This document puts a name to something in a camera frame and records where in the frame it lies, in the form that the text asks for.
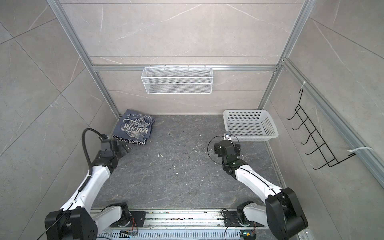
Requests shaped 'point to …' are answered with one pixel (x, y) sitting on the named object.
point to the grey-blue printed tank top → (134, 126)
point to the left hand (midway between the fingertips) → (117, 144)
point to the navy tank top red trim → (138, 137)
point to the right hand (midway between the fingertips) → (225, 141)
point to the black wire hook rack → (331, 160)
